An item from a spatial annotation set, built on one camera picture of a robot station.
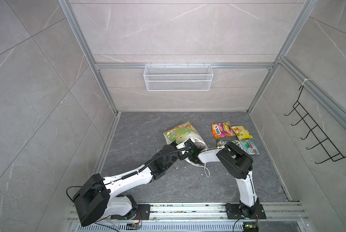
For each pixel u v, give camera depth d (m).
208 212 0.75
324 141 0.63
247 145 0.97
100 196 0.40
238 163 0.54
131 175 0.50
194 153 0.77
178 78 1.01
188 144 0.61
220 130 1.06
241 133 1.01
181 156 0.64
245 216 0.70
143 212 0.73
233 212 0.73
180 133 0.83
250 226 0.70
